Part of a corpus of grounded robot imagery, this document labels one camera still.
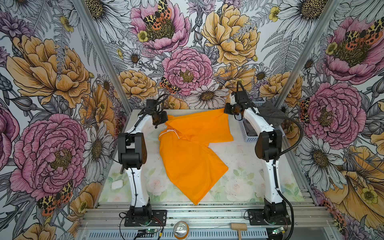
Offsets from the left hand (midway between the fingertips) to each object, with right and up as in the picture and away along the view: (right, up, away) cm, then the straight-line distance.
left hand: (165, 121), depth 102 cm
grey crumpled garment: (+73, +9, +11) cm, 75 cm away
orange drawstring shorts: (+18, -27, -9) cm, 34 cm away
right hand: (+41, +6, +2) cm, 41 cm away
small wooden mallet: (+41, -50, -31) cm, 72 cm away
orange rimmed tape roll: (+14, -45, -40) cm, 62 cm away
